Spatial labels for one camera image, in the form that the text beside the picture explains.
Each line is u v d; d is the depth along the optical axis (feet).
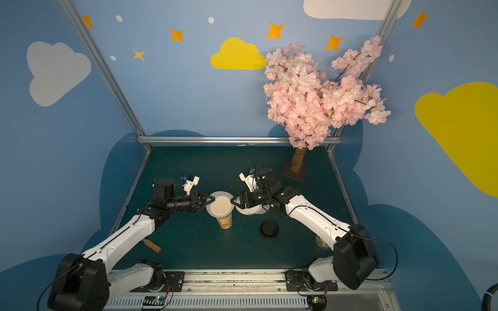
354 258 1.36
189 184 2.50
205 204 2.46
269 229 2.85
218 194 2.64
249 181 2.40
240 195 2.30
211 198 2.55
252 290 2.40
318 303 2.40
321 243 2.64
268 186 2.06
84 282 1.30
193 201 2.30
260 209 3.10
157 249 2.64
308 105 2.30
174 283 2.41
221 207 2.53
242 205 2.31
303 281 2.15
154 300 2.40
